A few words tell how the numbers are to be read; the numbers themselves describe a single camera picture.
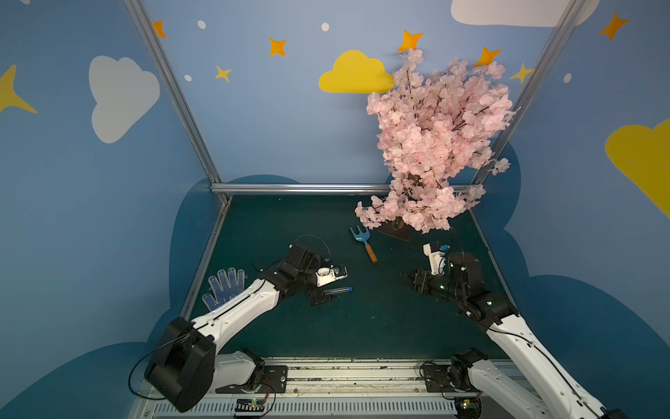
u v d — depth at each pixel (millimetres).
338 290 922
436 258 698
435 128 696
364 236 1074
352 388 736
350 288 913
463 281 578
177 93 845
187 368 401
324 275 713
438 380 738
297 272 639
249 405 731
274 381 736
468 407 731
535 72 820
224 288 920
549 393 424
